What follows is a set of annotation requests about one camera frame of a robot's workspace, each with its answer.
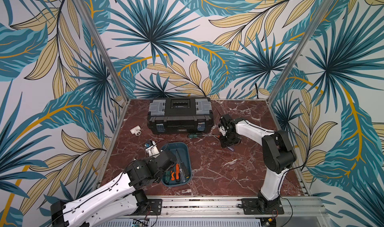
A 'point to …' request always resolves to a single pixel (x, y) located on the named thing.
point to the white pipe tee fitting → (136, 130)
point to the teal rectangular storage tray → (180, 175)
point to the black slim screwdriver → (184, 169)
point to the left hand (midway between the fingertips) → (166, 158)
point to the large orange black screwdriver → (177, 169)
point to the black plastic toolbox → (184, 115)
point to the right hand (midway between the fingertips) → (226, 143)
